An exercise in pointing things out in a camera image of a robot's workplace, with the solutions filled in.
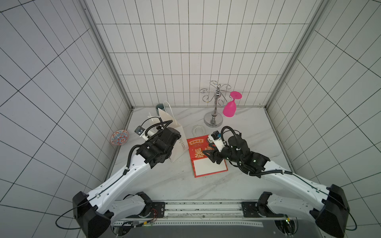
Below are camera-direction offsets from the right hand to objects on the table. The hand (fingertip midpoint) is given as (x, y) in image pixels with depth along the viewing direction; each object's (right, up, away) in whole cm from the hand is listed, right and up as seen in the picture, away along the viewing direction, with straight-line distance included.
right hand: (206, 144), depth 75 cm
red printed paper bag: (-1, -14, +12) cm, 18 cm away
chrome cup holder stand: (+10, +13, +35) cm, 39 cm away
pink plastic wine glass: (+17, +19, +21) cm, 33 cm away
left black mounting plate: (-25, -33, -3) cm, 41 cm away
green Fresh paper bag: (-5, +6, +32) cm, 33 cm away
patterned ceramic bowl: (-58, 0, +25) cm, 63 cm away
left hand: (-27, +6, 0) cm, 27 cm away
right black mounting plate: (+21, -32, -3) cm, 38 cm away
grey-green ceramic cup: (-32, +23, +39) cm, 56 cm away
